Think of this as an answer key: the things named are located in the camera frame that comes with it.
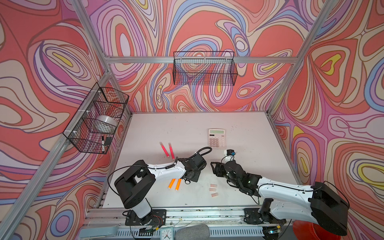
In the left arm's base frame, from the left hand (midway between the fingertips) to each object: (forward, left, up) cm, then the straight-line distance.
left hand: (196, 175), depth 88 cm
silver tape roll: (+16, +45, +32) cm, 57 cm away
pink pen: (+16, +21, 0) cm, 26 cm away
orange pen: (-5, +14, +1) cm, 15 cm away
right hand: (+2, -10, +8) cm, 13 cm away
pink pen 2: (+15, +16, +1) cm, 22 cm away
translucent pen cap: (+21, +18, 0) cm, 28 cm away
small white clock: (-28, +14, +3) cm, 32 cm away
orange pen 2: (-6, +11, 0) cm, 12 cm away
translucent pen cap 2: (-6, -10, 0) cm, 12 cm away
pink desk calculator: (+25, -15, +3) cm, 29 cm away
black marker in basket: (+6, +46, +25) cm, 53 cm away
